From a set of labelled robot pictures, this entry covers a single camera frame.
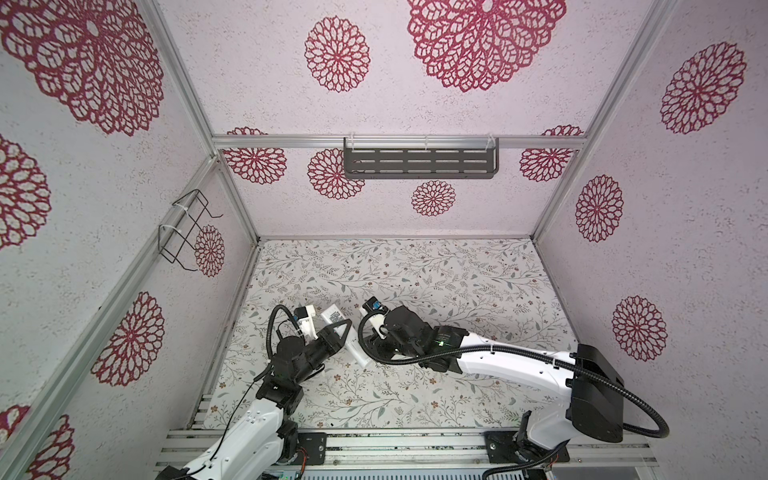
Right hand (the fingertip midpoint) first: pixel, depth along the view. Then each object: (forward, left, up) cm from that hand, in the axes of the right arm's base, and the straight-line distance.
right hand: (365, 331), depth 75 cm
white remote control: (+3, +8, +2) cm, 9 cm away
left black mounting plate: (-23, +12, -16) cm, 31 cm away
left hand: (+2, +4, -2) cm, 5 cm away
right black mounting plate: (-21, -35, -19) cm, 45 cm away
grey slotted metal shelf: (+52, -15, +18) cm, 57 cm away
